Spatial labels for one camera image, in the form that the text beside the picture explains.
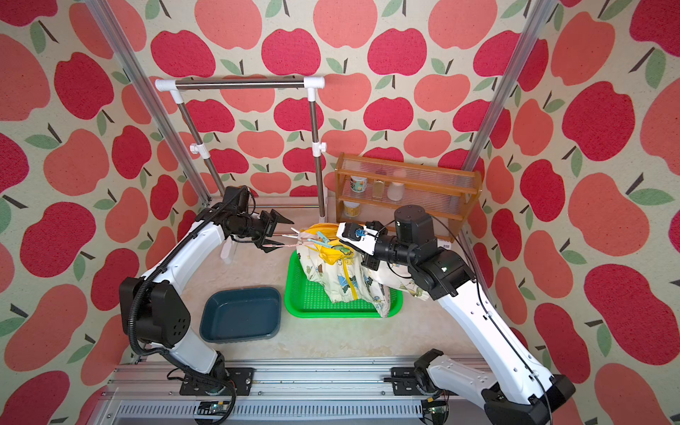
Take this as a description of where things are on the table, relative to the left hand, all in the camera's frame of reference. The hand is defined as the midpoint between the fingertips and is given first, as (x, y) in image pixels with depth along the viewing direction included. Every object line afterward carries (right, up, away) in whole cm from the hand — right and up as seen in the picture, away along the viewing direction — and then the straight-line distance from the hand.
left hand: (292, 234), depth 81 cm
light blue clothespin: (+11, -1, -15) cm, 19 cm away
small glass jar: (+29, +16, +17) cm, 38 cm away
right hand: (+17, -1, -18) cm, 24 cm away
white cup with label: (+22, +18, +20) cm, 35 cm away
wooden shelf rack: (+26, +16, +21) cm, 37 cm away
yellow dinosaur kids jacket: (+14, -11, +6) cm, 18 cm away
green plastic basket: (+2, -23, +10) cm, 25 cm away
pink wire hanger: (-3, -4, +3) cm, 6 cm away
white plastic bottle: (+36, +15, +19) cm, 44 cm away
